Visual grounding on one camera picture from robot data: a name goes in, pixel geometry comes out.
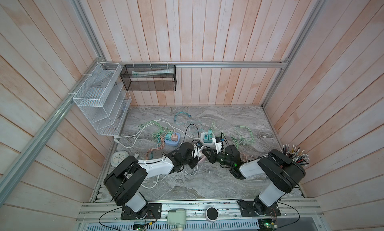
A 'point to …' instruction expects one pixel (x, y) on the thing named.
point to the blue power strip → (170, 142)
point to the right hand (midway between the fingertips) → (202, 152)
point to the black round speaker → (212, 213)
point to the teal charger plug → (205, 138)
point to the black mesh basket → (149, 77)
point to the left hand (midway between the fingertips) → (197, 157)
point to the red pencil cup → (301, 158)
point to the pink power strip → (204, 160)
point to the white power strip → (207, 144)
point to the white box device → (177, 217)
